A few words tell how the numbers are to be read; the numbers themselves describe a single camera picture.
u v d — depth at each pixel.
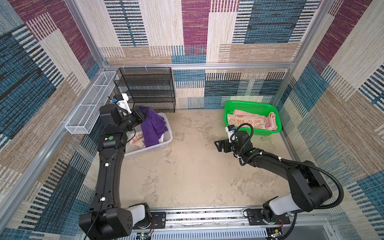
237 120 1.08
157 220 0.73
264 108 1.11
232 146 0.78
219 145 0.82
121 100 0.61
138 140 0.95
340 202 0.41
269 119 1.04
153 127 0.79
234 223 0.73
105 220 0.37
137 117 0.60
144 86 1.08
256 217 0.73
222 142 0.81
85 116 0.71
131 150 0.91
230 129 0.80
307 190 0.44
